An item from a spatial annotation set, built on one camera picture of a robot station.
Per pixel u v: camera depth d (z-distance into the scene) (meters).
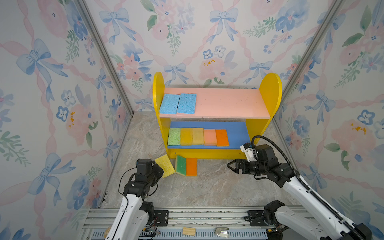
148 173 0.64
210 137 0.84
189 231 0.71
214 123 0.95
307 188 0.48
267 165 0.58
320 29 0.76
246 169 0.66
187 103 0.66
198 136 0.86
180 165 0.87
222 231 0.69
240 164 0.68
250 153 0.70
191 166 0.90
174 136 0.86
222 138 0.86
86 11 0.70
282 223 0.60
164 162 0.85
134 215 0.50
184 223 0.73
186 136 0.87
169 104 0.66
